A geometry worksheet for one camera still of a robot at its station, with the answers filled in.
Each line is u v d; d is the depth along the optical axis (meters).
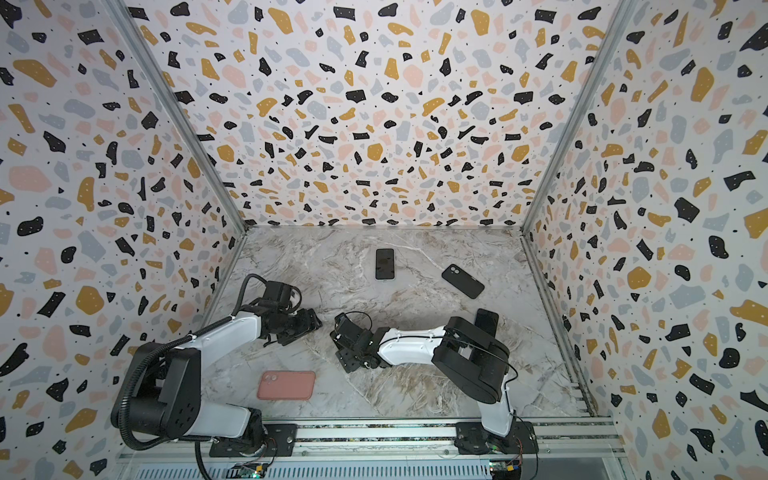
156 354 0.42
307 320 0.83
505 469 0.72
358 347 0.67
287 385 0.84
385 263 1.09
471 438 0.75
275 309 0.72
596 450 0.73
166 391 0.43
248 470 0.70
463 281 1.07
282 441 0.73
